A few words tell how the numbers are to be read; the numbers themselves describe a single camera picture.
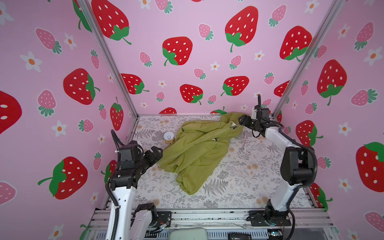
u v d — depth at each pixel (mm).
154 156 648
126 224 410
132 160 528
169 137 1007
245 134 1076
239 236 758
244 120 863
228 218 755
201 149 958
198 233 676
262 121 743
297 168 503
